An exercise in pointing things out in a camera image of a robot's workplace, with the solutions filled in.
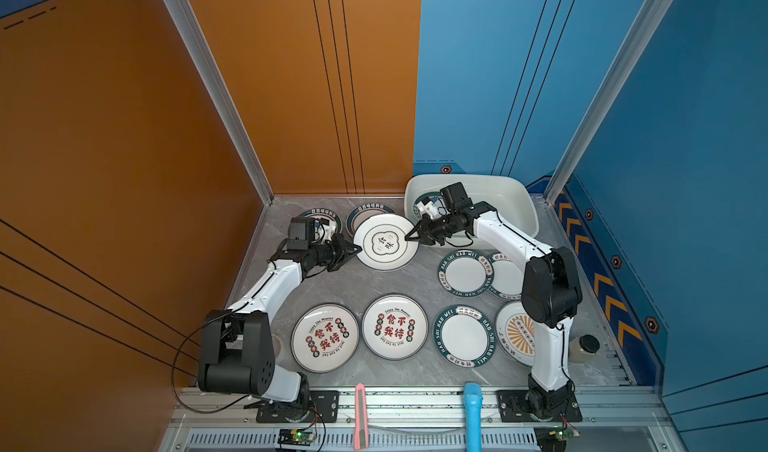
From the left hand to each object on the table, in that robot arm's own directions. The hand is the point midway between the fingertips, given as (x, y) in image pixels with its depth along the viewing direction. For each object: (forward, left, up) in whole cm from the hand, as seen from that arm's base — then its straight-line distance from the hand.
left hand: (363, 246), depth 85 cm
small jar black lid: (-26, -57, -7) cm, 63 cm away
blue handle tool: (-37, -29, -13) cm, 48 cm away
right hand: (+3, -12, 0) cm, 13 cm away
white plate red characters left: (-20, +11, -17) cm, 29 cm away
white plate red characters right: (-17, -10, -16) cm, 26 cm away
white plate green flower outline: (+3, -5, 0) cm, 6 cm away
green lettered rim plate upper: (0, -33, -15) cm, 36 cm away
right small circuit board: (-42, -49, -16) cm, 67 cm away
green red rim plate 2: (+27, +4, -15) cm, 31 cm away
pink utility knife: (-43, -2, -15) cm, 45 cm away
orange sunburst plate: (-19, -44, -15) cm, 50 cm away
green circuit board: (-43, +13, -18) cm, 49 cm away
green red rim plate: (+3, +10, +6) cm, 12 cm away
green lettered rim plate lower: (-19, -30, -17) cm, 39 cm away
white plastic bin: (+34, -54, -13) cm, 65 cm away
